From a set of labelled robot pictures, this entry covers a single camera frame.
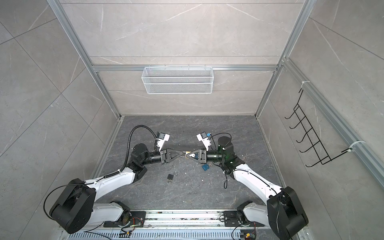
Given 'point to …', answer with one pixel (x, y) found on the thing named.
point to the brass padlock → (187, 152)
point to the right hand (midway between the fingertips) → (188, 156)
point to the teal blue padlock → (205, 167)
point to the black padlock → (170, 177)
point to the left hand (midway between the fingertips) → (181, 152)
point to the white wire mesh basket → (178, 80)
